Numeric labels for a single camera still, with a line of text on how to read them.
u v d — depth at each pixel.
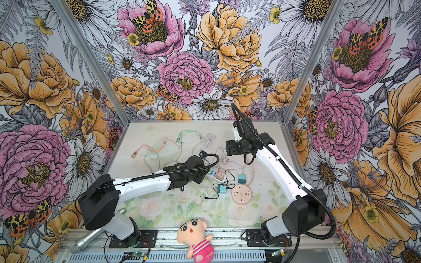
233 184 0.88
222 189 0.88
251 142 0.54
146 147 1.08
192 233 0.69
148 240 0.73
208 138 1.09
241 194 0.85
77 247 0.69
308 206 0.40
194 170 0.59
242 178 0.94
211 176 0.92
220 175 0.87
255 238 0.74
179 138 1.12
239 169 0.97
